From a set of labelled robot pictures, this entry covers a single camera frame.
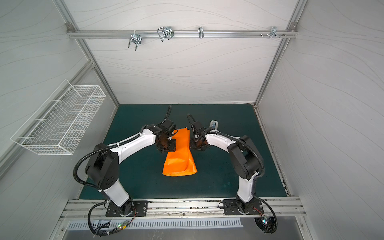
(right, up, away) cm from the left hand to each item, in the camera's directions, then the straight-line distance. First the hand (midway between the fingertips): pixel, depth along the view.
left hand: (172, 150), depth 87 cm
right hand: (+12, +1, +6) cm, 13 cm away
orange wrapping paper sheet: (+6, -6, -4) cm, 9 cm away
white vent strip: (-3, -32, -16) cm, 36 cm away
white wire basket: (-49, +15, -19) cm, 55 cm away
